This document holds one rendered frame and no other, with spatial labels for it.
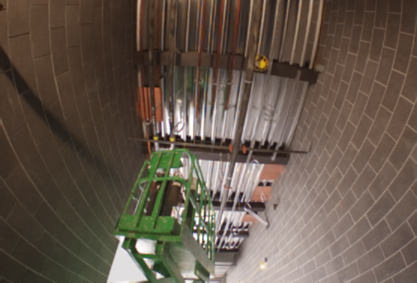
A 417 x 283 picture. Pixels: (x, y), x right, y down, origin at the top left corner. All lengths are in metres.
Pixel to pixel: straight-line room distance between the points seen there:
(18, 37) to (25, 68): 0.23
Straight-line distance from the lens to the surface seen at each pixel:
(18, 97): 1.48
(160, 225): 1.60
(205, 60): 2.74
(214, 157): 3.55
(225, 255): 7.26
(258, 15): 2.12
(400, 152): 2.01
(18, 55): 1.49
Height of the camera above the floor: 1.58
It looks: 59 degrees up
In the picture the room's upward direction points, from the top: 5 degrees clockwise
